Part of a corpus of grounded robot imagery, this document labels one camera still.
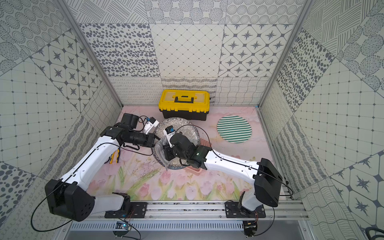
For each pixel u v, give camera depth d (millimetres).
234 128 1072
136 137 647
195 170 788
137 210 734
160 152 710
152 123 709
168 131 637
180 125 670
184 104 1011
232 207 747
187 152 552
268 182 410
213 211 760
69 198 390
